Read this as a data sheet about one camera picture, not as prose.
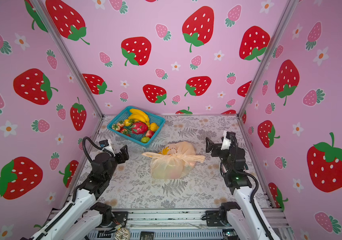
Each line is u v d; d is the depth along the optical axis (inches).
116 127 39.7
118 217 29.2
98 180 23.2
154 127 42.2
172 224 28.8
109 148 27.0
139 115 42.3
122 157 27.8
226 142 25.6
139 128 39.9
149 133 40.8
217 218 28.8
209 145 26.4
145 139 38.9
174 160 32.9
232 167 21.8
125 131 41.0
